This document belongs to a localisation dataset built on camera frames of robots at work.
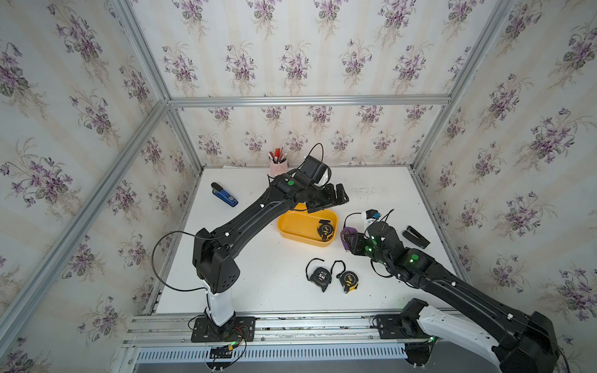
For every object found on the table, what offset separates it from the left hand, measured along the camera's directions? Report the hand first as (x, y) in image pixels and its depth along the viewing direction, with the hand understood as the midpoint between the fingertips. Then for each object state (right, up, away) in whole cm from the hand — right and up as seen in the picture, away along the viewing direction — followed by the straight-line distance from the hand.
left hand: (342, 203), depth 75 cm
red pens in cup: (-25, +20, +36) cm, 48 cm away
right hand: (+3, -12, +3) cm, 12 cm away
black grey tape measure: (-7, -26, +5) cm, 28 cm away
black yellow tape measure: (-3, -12, +18) cm, 22 cm away
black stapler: (+33, -15, +18) cm, 41 cm away
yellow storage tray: (-14, -11, +21) cm, 27 cm away
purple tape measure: (+2, -11, +3) cm, 12 cm away
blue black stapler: (-52, +3, +32) cm, 61 cm away
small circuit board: (-39, -46, -4) cm, 61 cm away
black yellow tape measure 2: (+3, -27, +5) cm, 28 cm away
